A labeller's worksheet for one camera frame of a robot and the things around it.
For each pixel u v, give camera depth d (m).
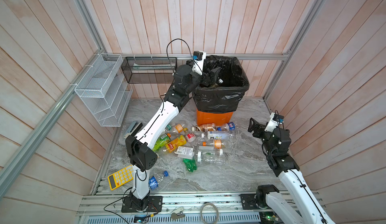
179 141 0.90
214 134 0.93
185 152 0.84
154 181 0.77
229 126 0.98
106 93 0.71
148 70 1.04
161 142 0.90
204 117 0.95
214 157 0.86
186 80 0.54
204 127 0.98
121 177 0.81
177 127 0.98
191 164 0.82
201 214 0.70
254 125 0.68
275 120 0.63
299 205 0.43
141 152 0.46
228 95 0.78
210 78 0.62
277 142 0.53
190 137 0.93
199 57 0.56
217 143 0.90
